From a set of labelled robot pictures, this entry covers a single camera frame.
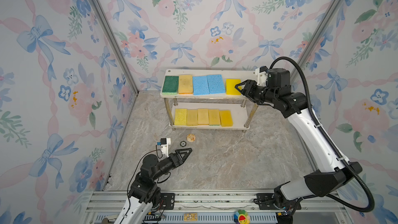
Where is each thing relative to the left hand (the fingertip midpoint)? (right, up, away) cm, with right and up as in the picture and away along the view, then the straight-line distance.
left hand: (189, 152), depth 72 cm
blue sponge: (+12, +32, +3) cm, 34 cm away
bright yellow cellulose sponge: (-7, +15, +25) cm, 30 cm away
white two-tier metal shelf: (+8, +24, 0) cm, 26 cm away
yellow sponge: (+21, +14, +24) cm, 34 cm away
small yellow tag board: (0, -28, -2) cm, 28 cm away
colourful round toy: (+23, -28, -3) cm, 37 cm away
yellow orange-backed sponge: (+7, +15, +24) cm, 29 cm away
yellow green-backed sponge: (+13, +15, +23) cm, 31 cm away
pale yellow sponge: (0, +14, +24) cm, 28 cm away
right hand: (+22, +30, -2) cm, 37 cm away
